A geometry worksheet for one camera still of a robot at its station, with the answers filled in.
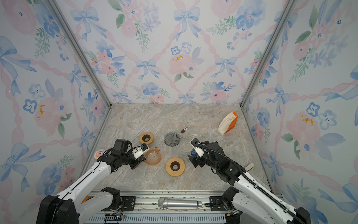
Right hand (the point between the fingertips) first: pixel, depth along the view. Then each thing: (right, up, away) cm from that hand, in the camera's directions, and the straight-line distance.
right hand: (194, 148), depth 76 cm
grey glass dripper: (-14, +2, +19) cm, 23 cm away
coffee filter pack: (+26, +13, +23) cm, 38 cm away
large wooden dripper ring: (-11, -14, +11) cm, 21 cm away
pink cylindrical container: (-56, -4, +5) cm, 56 cm away
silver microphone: (-11, -28, -4) cm, 30 cm away
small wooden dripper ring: (-33, +4, +22) cm, 40 cm away
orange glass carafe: (-26, -9, +14) cm, 31 cm away
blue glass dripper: (-2, 0, -11) cm, 11 cm away
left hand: (-31, -6, +8) cm, 32 cm away
